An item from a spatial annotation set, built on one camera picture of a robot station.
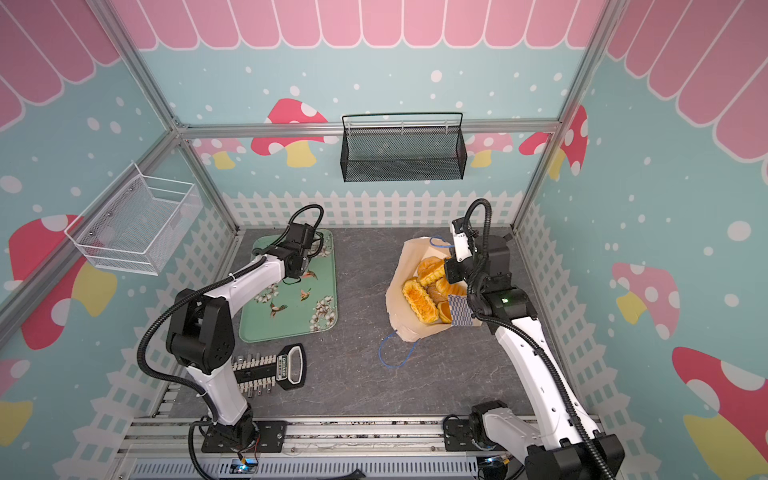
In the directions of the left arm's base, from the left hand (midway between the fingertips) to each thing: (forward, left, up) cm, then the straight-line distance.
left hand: (285, 258), depth 94 cm
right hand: (-9, -49, +18) cm, 53 cm away
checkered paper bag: (-18, -37, -5) cm, 42 cm away
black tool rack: (-32, +3, -12) cm, 34 cm away
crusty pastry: (-5, -46, -3) cm, 46 cm away
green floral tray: (-10, -2, -13) cm, 16 cm away
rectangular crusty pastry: (-12, -43, -4) cm, 44 cm away
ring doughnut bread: (+2, -46, -5) cm, 46 cm away
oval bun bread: (-9, -50, -2) cm, 51 cm away
